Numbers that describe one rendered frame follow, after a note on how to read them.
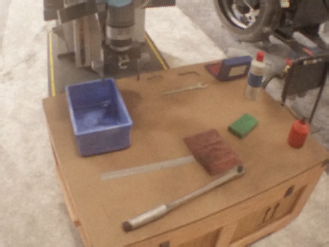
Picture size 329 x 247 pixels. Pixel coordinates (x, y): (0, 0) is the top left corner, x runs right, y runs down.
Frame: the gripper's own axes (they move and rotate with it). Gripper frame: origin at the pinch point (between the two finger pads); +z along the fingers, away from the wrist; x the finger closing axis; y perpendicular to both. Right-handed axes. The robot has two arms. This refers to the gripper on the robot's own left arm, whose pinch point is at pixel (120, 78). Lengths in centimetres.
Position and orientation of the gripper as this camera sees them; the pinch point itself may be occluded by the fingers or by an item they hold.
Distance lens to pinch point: 124.2
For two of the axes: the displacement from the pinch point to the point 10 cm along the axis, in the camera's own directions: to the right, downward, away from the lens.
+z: -0.6, 7.6, 6.5
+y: 3.5, 6.3, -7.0
